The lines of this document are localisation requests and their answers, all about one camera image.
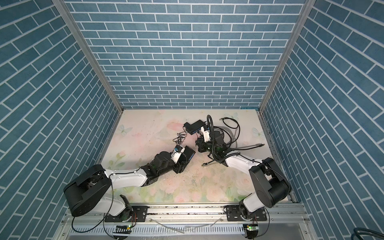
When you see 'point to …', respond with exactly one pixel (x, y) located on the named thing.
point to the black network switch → (192, 128)
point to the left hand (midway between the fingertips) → (185, 158)
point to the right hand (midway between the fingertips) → (195, 139)
